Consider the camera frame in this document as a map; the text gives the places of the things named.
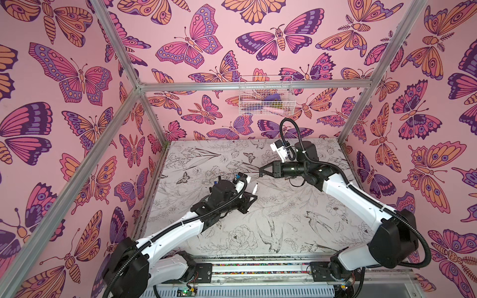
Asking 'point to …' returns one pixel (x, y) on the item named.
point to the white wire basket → (266, 95)
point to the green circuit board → (186, 292)
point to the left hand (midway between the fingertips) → (257, 195)
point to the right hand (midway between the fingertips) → (261, 167)
